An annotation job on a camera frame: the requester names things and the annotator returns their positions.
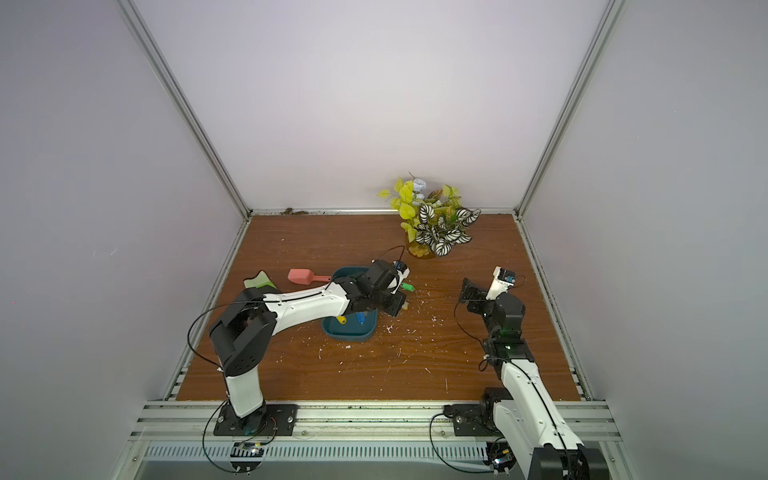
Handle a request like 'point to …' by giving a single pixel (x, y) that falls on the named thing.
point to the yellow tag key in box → (341, 319)
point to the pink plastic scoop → (305, 276)
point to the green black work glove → (260, 281)
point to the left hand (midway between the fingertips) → (409, 302)
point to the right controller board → (500, 455)
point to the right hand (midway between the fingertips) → (482, 277)
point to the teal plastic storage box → (359, 326)
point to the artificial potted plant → (432, 221)
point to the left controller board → (246, 457)
